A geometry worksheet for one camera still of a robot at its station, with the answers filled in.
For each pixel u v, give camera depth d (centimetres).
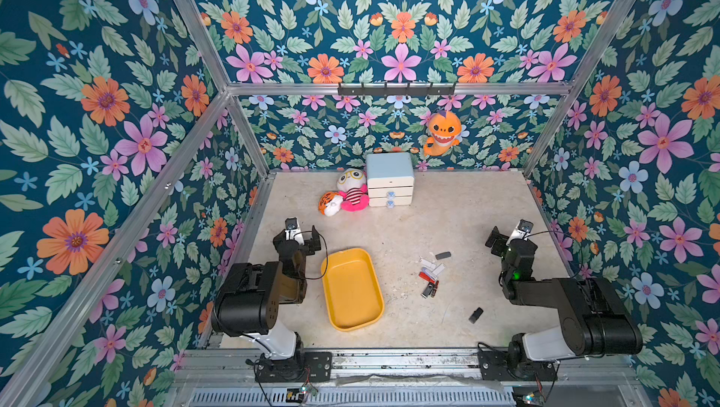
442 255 96
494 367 73
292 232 79
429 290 86
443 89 92
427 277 90
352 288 89
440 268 91
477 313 83
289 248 73
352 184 106
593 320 45
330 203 101
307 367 73
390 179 98
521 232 78
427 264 93
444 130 96
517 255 70
